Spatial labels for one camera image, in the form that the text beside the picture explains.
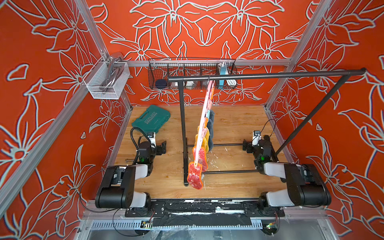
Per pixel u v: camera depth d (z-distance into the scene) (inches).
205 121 18.5
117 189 17.5
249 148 32.9
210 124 26.2
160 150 33.0
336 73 17.6
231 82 35.3
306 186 17.3
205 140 24.2
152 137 31.3
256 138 30.8
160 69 37.5
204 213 28.6
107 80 32.6
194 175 24.1
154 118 42.0
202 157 24.9
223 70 32.8
